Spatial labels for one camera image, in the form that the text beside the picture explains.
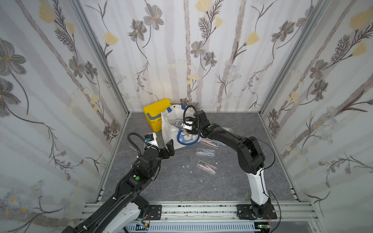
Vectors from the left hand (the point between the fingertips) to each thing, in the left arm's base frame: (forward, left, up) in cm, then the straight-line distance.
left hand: (167, 141), depth 74 cm
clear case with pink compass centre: (-5, -23, -24) cm, 33 cm away
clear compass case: (+5, -23, -23) cm, 33 cm away
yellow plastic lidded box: (+31, +13, -10) cm, 35 cm away
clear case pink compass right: (+13, -27, -24) cm, 38 cm away
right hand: (+22, -13, -6) cm, 26 cm away
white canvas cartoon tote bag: (+25, 0, -11) cm, 27 cm away
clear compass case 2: (+24, -42, -23) cm, 54 cm away
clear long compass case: (+12, -5, 0) cm, 13 cm away
